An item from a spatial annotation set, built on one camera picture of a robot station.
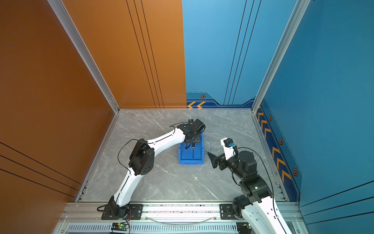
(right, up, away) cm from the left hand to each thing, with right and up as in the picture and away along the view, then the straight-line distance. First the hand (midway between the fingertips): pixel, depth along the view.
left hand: (197, 137), depth 96 cm
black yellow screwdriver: (-3, -7, +1) cm, 7 cm away
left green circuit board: (-39, -41, -25) cm, 62 cm away
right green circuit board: (+20, -40, -25) cm, 51 cm away
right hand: (+8, -3, -24) cm, 26 cm away
